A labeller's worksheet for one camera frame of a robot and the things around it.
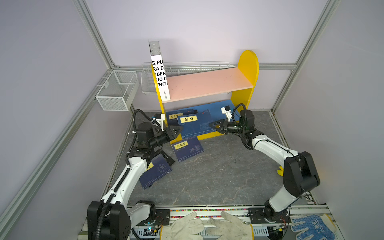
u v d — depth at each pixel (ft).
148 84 2.15
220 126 2.41
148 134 1.93
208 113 2.64
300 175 1.51
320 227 2.32
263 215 2.41
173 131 2.25
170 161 3.01
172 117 3.06
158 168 2.91
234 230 2.31
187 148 3.16
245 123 2.15
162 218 2.42
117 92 3.28
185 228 2.32
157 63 1.81
